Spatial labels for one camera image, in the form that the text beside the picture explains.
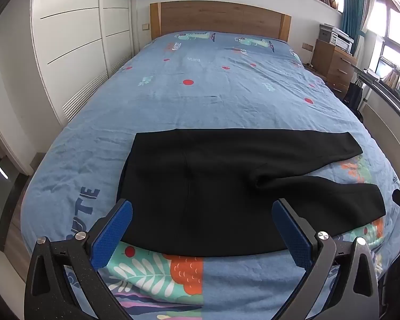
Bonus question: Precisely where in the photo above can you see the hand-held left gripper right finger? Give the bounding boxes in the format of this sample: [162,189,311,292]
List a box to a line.
[270,198,379,320]

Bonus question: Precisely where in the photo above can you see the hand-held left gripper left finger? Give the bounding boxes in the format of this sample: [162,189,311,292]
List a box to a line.
[24,199,133,320]

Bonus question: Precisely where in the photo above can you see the black pants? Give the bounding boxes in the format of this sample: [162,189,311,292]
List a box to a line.
[118,128,386,258]

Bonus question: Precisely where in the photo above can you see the cluttered desk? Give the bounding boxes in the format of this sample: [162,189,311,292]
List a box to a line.
[353,65,400,124]

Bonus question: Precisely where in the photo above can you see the black bag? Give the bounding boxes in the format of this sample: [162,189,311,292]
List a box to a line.
[343,82,364,110]

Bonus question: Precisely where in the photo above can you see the wooden dresser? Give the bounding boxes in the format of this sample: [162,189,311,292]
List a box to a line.
[311,39,358,90]

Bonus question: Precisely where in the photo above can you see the blue printed bed blanket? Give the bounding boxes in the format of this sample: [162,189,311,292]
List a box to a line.
[20,31,400,320]

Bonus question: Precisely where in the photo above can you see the window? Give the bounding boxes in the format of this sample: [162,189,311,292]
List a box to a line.
[367,0,400,84]

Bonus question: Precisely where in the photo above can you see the white printer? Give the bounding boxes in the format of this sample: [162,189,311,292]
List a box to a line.
[319,23,354,53]

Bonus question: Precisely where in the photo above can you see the long teal curtain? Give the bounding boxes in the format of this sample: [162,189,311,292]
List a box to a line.
[340,0,367,54]

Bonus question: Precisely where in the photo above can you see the white wardrobe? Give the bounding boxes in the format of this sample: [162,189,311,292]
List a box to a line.
[30,0,134,124]

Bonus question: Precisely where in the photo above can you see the wooden headboard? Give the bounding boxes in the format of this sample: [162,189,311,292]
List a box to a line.
[150,1,292,43]

